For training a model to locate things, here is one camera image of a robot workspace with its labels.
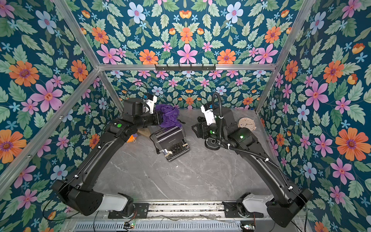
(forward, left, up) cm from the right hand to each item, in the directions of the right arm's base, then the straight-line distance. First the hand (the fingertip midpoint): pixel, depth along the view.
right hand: (201, 122), depth 67 cm
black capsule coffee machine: (+9, -8, -33) cm, 35 cm away
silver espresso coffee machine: (-4, +15, -13) cm, 20 cm away
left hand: (+5, +17, 0) cm, 18 cm away
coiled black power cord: (+29, 0, -31) cm, 43 cm away
